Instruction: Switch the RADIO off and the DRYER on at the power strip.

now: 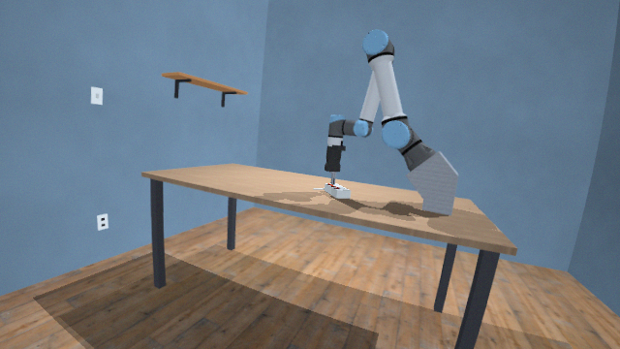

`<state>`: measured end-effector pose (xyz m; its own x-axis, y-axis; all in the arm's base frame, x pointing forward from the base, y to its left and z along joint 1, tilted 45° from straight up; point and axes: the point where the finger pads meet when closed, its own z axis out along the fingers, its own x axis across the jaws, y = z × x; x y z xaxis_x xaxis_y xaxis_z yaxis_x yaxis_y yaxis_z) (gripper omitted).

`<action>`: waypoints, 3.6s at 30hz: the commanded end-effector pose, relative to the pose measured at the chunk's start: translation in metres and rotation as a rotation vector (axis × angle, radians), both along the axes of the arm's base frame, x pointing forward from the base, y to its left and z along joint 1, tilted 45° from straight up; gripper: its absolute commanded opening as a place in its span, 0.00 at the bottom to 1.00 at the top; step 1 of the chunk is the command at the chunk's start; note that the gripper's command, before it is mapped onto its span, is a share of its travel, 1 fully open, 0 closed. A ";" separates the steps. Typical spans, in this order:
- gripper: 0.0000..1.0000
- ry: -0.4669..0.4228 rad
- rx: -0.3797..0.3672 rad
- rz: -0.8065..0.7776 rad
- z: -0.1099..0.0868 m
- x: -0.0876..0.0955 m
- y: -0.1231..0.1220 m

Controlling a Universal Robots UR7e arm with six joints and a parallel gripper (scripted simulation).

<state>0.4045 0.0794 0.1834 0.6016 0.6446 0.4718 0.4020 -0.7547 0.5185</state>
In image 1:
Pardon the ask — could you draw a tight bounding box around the light grey power strip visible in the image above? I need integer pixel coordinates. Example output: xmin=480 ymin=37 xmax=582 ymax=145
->
xmin=313 ymin=183 xmax=351 ymax=199

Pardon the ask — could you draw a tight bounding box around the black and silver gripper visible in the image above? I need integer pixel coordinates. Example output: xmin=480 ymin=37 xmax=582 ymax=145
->
xmin=325 ymin=137 xmax=346 ymax=185

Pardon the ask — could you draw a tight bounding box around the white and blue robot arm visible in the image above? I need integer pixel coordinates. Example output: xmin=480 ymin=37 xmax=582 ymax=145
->
xmin=328 ymin=30 xmax=437 ymax=172

